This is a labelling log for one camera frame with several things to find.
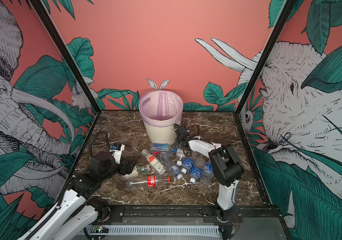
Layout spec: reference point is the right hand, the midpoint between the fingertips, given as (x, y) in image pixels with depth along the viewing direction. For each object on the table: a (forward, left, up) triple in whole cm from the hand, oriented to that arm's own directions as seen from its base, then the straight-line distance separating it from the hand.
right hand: (178, 142), depth 96 cm
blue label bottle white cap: (-15, -5, 0) cm, 16 cm away
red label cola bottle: (-26, +18, +1) cm, 31 cm away
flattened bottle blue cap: (-2, +11, -4) cm, 11 cm away
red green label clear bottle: (-15, +14, +1) cm, 20 cm away
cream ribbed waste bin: (-1, +7, +10) cm, 12 cm away
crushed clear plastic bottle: (-19, -17, -5) cm, 26 cm away
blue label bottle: (-20, -10, -1) cm, 23 cm away
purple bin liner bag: (+21, +12, +10) cm, 26 cm away
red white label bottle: (-6, -1, -4) cm, 7 cm away
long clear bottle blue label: (-15, +4, -4) cm, 16 cm away
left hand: (-17, +25, +12) cm, 33 cm away
